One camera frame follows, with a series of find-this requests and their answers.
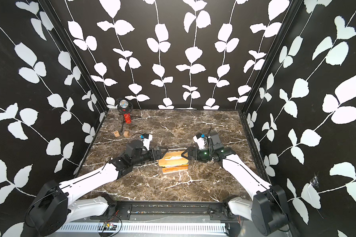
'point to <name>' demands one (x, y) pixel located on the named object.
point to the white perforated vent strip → (208, 227)
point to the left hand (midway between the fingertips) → (164, 149)
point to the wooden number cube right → (126, 134)
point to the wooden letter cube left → (116, 134)
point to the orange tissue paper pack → (175, 169)
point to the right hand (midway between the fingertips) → (186, 154)
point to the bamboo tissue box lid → (172, 159)
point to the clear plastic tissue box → (173, 161)
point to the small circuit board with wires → (109, 226)
